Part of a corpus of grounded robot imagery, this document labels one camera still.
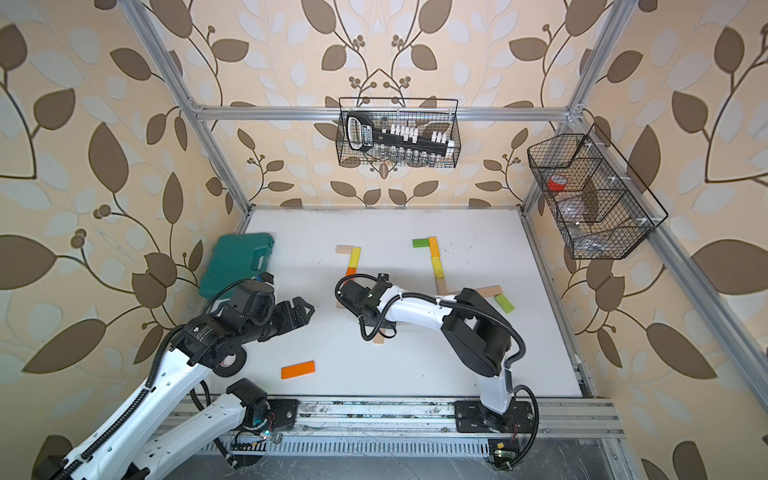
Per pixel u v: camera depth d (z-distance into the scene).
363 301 0.64
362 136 0.87
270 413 0.73
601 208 0.74
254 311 0.55
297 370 0.81
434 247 1.08
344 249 1.08
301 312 0.66
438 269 1.02
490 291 1.04
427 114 0.91
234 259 1.03
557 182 0.80
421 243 1.09
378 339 0.87
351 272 1.02
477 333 0.48
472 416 0.74
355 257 1.05
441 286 0.99
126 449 0.40
